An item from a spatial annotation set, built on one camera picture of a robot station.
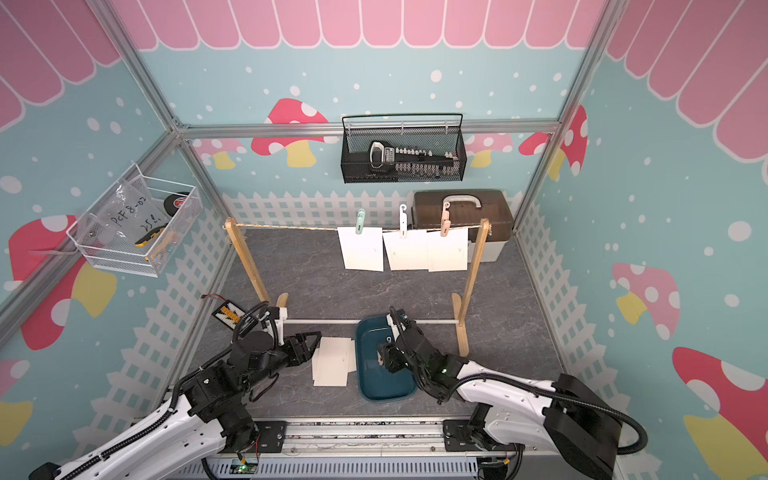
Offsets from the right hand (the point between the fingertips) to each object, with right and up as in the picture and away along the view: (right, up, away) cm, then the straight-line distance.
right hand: (383, 344), depth 82 cm
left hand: (-17, +2, -5) cm, 18 cm away
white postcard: (-16, -7, +5) cm, 18 cm away
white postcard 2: (-9, -4, +2) cm, 9 cm away
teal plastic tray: (-3, -11, +2) cm, 11 cm away
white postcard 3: (+6, +25, -15) cm, 30 cm away
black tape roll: (-57, +39, -1) cm, 69 cm away
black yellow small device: (-47, +5, +12) cm, 49 cm away
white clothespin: (-1, -6, +4) cm, 7 cm away
